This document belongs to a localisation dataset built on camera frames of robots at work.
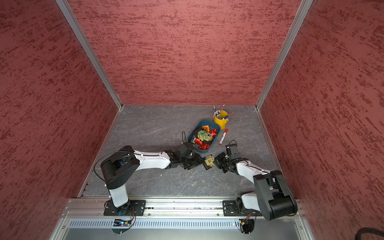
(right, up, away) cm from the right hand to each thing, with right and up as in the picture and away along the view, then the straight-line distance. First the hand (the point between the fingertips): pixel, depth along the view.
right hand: (212, 163), depth 90 cm
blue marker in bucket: (+11, +29, +10) cm, 32 cm away
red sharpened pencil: (+12, +36, +28) cm, 48 cm away
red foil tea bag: (+2, +18, +11) cm, 21 cm away
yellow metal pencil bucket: (+7, +28, +10) cm, 31 cm away
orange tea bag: (-2, +21, +15) cm, 25 cm away
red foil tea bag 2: (-4, +10, +2) cm, 11 cm away
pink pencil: (+14, +31, +9) cm, 35 cm away
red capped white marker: (+12, +18, +15) cm, 26 cm away
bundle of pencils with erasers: (+4, +31, +4) cm, 31 cm away
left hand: (-7, -1, -4) cm, 7 cm away
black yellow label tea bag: (-2, +1, 0) cm, 2 cm away
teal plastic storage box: (-12, +16, +8) cm, 22 cm away
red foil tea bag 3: (-9, +13, +4) cm, 16 cm away
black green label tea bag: (-4, +16, +5) cm, 18 cm away
